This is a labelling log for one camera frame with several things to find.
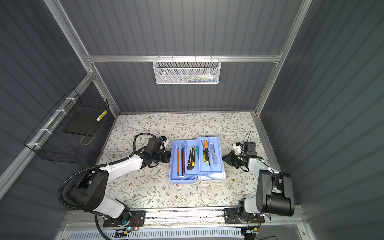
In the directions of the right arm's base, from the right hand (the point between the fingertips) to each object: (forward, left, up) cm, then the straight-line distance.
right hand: (224, 159), depth 89 cm
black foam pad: (+9, +77, +24) cm, 81 cm away
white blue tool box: (-4, +14, +8) cm, 16 cm away
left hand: (+2, +32, +1) cm, 32 cm away
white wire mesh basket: (+73, +25, +17) cm, 79 cm away
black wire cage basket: (+1, +81, +25) cm, 85 cm away
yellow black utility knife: (-4, +20, +4) cm, 20 cm away
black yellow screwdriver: (+1, +12, +7) cm, 14 cm away
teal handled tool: (+5, +17, +4) cm, 18 cm away
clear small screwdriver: (-1, +7, +8) cm, 10 cm away
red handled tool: (+1, +26, -4) cm, 26 cm away
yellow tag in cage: (+11, +68, +26) cm, 74 cm away
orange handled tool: (0, +29, -4) cm, 29 cm away
